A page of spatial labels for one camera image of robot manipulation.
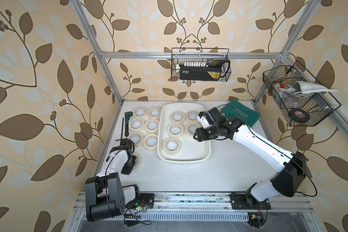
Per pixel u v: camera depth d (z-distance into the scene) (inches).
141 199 29.0
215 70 32.5
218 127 22.3
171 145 37.4
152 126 41.1
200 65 32.5
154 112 44.6
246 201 26.4
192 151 36.4
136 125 41.4
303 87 24.9
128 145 28.7
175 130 39.8
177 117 42.6
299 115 28.4
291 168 16.1
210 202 29.7
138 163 33.4
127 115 43.7
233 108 42.7
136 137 38.8
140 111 44.8
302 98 28.1
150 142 37.9
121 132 40.1
